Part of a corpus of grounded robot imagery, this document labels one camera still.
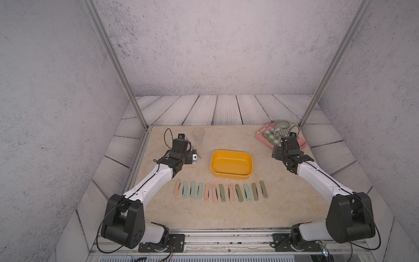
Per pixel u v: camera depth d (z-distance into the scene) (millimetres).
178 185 910
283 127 1147
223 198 867
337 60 866
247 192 888
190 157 778
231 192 886
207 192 888
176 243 731
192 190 890
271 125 1193
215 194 886
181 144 659
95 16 720
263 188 907
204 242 746
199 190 892
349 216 417
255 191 886
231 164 1003
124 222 414
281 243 707
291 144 670
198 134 1122
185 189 895
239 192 893
